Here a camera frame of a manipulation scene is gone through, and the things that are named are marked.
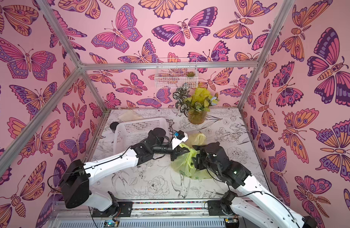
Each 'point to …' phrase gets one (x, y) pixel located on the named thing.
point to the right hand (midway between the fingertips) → (190, 148)
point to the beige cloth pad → (129, 115)
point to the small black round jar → (113, 126)
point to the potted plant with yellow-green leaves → (195, 106)
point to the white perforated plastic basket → (128, 133)
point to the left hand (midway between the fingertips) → (191, 150)
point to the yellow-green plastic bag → (184, 164)
